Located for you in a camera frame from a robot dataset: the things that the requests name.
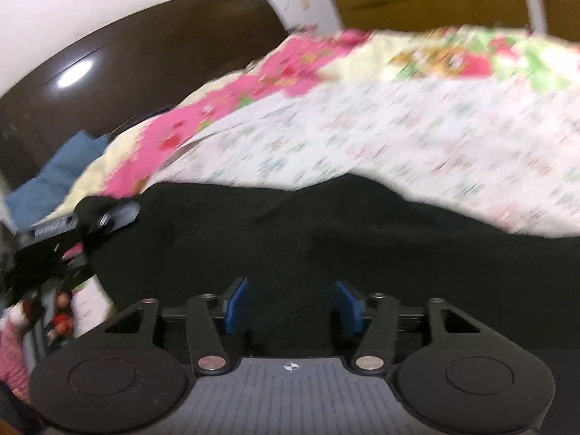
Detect black pants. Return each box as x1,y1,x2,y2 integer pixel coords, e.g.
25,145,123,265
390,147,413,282
84,174,579,356

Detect blue cloth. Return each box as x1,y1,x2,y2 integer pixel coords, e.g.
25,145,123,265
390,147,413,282
5,130,110,230

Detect dark wooden headboard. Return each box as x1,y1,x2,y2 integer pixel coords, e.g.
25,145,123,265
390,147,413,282
1,0,288,189

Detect white floral bed sheet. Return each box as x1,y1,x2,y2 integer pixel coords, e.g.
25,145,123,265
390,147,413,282
143,80,579,241

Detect pink cartoon quilt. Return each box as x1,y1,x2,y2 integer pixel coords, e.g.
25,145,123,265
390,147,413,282
44,26,579,218

